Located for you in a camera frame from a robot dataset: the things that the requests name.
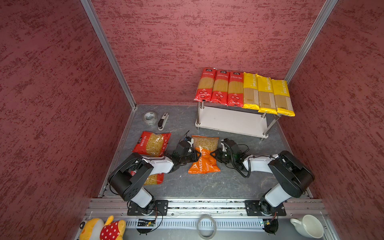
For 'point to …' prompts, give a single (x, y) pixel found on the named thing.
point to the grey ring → (213, 233)
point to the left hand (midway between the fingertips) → (200, 157)
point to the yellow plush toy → (94, 229)
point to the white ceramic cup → (309, 225)
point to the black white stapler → (162, 121)
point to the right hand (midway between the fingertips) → (208, 157)
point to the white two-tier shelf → (250, 122)
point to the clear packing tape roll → (150, 117)
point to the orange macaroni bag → (205, 163)
